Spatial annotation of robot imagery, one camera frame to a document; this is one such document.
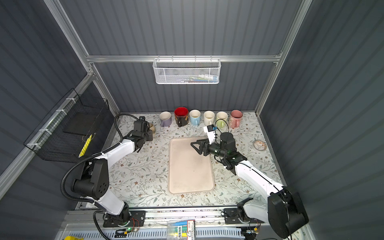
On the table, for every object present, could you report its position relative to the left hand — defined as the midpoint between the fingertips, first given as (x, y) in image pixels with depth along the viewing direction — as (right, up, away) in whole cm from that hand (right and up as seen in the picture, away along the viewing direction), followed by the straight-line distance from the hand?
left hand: (148, 132), depth 93 cm
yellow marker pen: (-22, -6, -24) cm, 33 cm away
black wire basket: (-35, 0, -21) cm, 41 cm away
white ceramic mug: (+39, +10, +13) cm, 43 cm away
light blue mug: (+29, +11, +13) cm, 33 cm away
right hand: (+30, -5, -17) cm, 35 cm away
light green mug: (+47, +8, +7) cm, 48 cm away
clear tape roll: (+74, -9, +9) cm, 75 cm away
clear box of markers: (+23, -45, -24) cm, 56 cm away
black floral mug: (+20, +11, +12) cm, 26 cm away
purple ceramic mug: (+7, +11, +20) cm, 23 cm away
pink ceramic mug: (+58, +10, +11) cm, 60 cm away
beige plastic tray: (+26, -24, -3) cm, 35 cm away
